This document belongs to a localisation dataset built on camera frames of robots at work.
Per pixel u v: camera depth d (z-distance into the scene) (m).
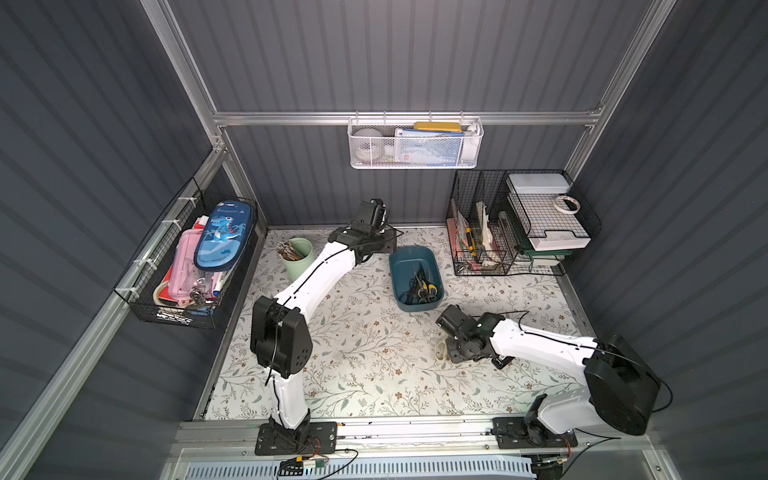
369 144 0.84
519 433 0.74
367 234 0.66
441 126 0.88
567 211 0.99
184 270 0.68
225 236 0.70
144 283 0.62
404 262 1.09
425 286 1.00
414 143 0.87
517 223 0.99
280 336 0.48
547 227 0.94
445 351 0.79
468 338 0.62
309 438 0.72
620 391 0.43
